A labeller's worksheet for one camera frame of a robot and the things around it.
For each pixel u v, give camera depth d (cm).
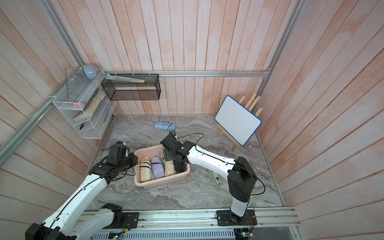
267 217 76
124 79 90
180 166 81
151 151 84
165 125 111
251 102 86
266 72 93
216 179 84
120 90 106
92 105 81
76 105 73
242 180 45
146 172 81
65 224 40
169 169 81
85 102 76
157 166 86
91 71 84
